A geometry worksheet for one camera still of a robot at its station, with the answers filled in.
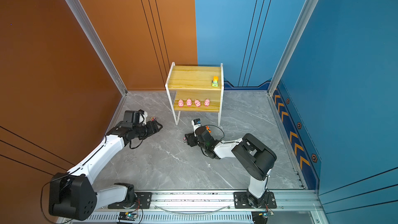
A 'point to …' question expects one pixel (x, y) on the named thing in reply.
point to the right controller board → (260, 217)
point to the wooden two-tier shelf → (195, 88)
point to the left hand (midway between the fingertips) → (158, 126)
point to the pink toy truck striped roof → (152, 118)
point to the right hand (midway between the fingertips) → (187, 135)
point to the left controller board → (127, 216)
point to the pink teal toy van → (184, 139)
